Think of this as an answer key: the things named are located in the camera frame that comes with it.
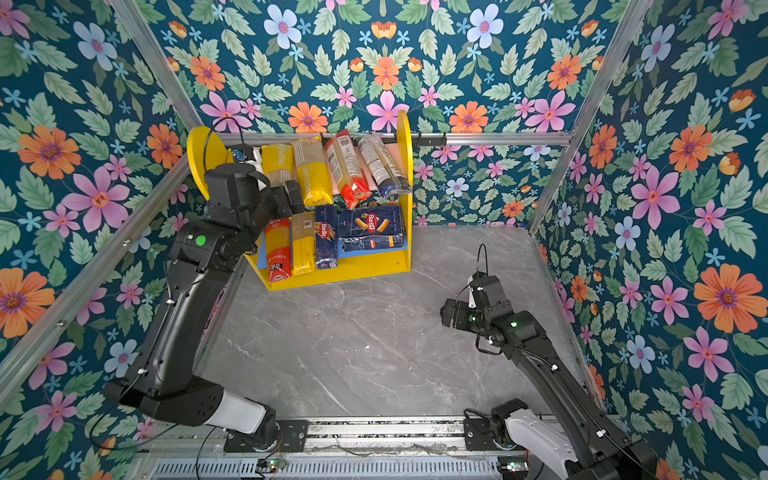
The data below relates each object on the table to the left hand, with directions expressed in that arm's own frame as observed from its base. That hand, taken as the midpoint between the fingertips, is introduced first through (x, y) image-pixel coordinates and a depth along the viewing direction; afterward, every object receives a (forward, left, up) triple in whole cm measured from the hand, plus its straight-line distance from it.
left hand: (280, 176), depth 62 cm
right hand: (-17, -39, -32) cm, 53 cm away
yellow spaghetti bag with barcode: (+10, +5, -32) cm, 34 cm away
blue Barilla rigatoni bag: (+10, -16, -28) cm, 34 cm away
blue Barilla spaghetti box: (+15, -1, -31) cm, 35 cm away
